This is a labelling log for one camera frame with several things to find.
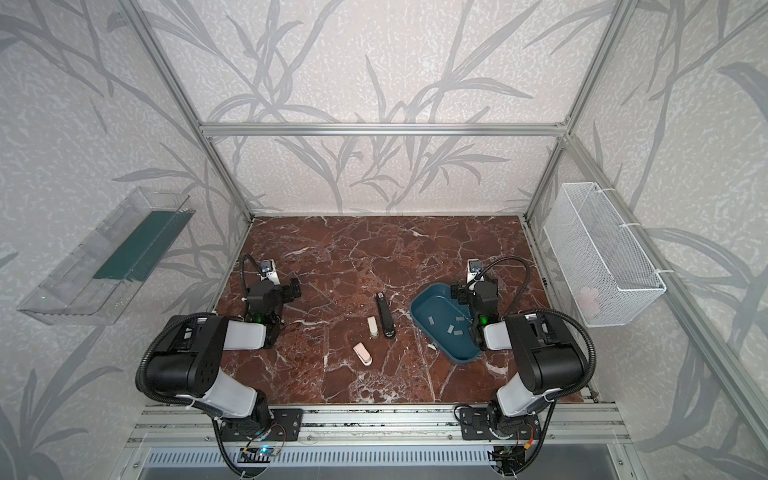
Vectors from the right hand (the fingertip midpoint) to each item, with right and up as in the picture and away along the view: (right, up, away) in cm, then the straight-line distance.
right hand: (473, 266), depth 94 cm
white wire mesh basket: (+20, +2, -34) cm, 39 cm away
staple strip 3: (-6, -19, -6) cm, 21 cm away
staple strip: (-14, -16, -3) cm, 22 cm away
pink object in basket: (+23, -6, -21) cm, 32 cm away
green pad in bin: (-78, +7, -30) cm, 84 cm away
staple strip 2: (-8, -18, -5) cm, 21 cm away
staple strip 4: (-5, -16, -3) cm, 17 cm away
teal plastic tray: (-10, -17, -3) cm, 20 cm away
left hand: (-61, 0, -1) cm, 61 cm away
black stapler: (-27, -18, -7) cm, 33 cm away
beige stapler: (-31, -17, -7) cm, 37 cm away
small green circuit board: (-59, -44, -22) cm, 77 cm away
